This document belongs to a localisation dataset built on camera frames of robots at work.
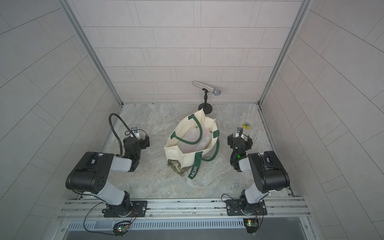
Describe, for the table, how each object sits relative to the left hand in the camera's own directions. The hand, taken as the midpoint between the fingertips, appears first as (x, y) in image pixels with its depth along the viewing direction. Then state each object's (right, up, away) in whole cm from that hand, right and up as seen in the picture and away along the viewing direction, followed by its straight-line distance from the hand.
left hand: (141, 133), depth 94 cm
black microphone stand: (+43, +17, +18) cm, 50 cm away
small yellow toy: (+70, +4, +8) cm, 70 cm away
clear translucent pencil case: (+41, -3, -13) cm, 43 cm away
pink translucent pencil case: (+33, +1, -9) cm, 34 cm away
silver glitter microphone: (+48, +26, -1) cm, 54 cm away
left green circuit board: (+3, -38, -30) cm, 48 cm away
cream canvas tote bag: (+24, -8, -20) cm, 32 cm away
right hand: (+63, 0, 0) cm, 63 cm away
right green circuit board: (+61, -39, -26) cm, 77 cm away
